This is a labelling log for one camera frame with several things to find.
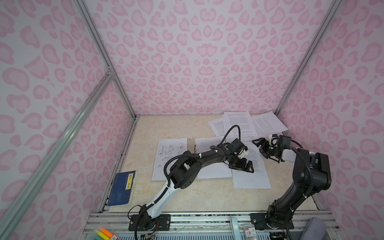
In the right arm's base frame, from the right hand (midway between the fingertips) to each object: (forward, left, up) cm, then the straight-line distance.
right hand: (257, 144), depth 96 cm
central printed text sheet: (+15, +2, -6) cm, 16 cm away
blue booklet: (-29, +81, -4) cm, 86 cm away
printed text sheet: (+22, -14, -5) cm, 27 cm away
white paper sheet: (-21, +2, -6) cm, 22 cm away
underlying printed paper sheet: (+19, +23, -6) cm, 30 cm away
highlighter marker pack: (-49, +82, -3) cm, 96 cm away
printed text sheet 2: (-17, +28, -3) cm, 33 cm away
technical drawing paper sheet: (-3, +60, -5) cm, 60 cm away
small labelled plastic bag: (-47, +13, -2) cm, 49 cm away
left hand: (-17, +9, 0) cm, 19 cm away
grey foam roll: (-45, -17, -2) cm, 48 cm away
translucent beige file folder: (-3, +43, -3) cm, 43 cm away
